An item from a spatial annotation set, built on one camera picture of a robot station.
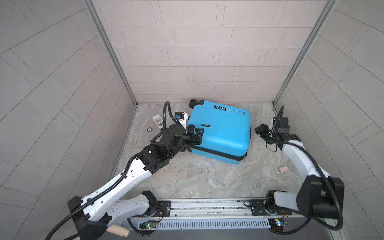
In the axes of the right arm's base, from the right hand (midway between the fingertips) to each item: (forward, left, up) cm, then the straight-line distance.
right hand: (256, 128), depth 86 cm
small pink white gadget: (-21, -11, -10) cm, 26 cm away
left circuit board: (-41, +59, -9) cm, 72 cm away
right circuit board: (-44, +1, -15) cm, 46 cm away
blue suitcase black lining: (-6, +19, +6) cm, 21 cm away
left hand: (-10, +33, +16) cm, 38 cm away
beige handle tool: (-42, +71, -9) cm, 83 cm away
